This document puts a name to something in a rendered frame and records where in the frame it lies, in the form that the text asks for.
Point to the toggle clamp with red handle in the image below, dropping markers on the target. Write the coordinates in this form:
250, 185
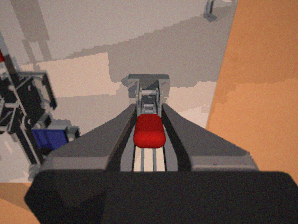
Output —
24, 98

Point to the blue flat rectangular plate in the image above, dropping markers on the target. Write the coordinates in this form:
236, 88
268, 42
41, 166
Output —
53, 137

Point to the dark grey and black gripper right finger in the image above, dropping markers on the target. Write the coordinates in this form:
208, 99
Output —
197, 149

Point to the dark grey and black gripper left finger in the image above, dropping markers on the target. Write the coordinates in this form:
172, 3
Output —
104, 147

